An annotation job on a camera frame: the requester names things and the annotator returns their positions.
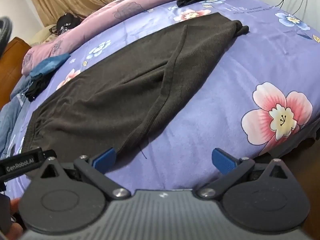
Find beige pillow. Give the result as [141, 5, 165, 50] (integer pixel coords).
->
[30, 24, 61, 47]

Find person's left hand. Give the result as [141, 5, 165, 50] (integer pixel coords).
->
[9, 198, 25, 236]

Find black bag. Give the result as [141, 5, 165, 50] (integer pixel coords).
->
[49, 12, 84, 34]

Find blue cloth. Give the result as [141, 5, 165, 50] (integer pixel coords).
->
[29, 53, 71, 77]

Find blue denim jeans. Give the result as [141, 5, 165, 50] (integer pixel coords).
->
[0, 76, 34, 156]

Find wooden headboard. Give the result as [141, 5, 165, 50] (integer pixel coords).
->
[0, 37, 32, 111]

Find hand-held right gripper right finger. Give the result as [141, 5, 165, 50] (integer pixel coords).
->
[196, 148, 291, 201]

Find small black cloth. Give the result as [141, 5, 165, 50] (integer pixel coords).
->
[24, 73, 51, 102]

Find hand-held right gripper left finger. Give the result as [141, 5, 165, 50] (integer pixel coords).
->
[37, 148, 131, 201]

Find pink quilt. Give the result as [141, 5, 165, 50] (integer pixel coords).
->
[21, 0, 225, 76]

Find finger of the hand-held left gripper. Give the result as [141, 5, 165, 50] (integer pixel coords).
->
[41, 149, 57, 161]

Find purple floral bedsheet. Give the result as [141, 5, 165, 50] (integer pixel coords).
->
[0, 0, 320, 200]

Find black round frame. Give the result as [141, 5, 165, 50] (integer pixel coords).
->
[0, 16, 13, 56]

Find dark grey pants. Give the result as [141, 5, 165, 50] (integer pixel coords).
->
[22, 12, 249, 161]

